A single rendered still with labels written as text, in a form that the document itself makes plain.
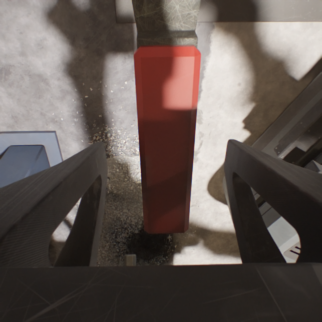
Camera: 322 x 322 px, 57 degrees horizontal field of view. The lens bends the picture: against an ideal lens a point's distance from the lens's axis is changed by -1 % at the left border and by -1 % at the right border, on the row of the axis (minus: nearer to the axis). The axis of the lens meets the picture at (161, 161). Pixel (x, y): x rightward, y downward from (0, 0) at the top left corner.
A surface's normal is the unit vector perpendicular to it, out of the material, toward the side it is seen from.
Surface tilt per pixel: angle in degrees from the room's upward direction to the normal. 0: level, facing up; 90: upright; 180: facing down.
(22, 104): 0
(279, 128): 90
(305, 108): 90
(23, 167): 90
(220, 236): 0
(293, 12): 0
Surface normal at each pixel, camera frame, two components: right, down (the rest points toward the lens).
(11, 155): 0.00, -0.81
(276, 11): 0.02, 0.59
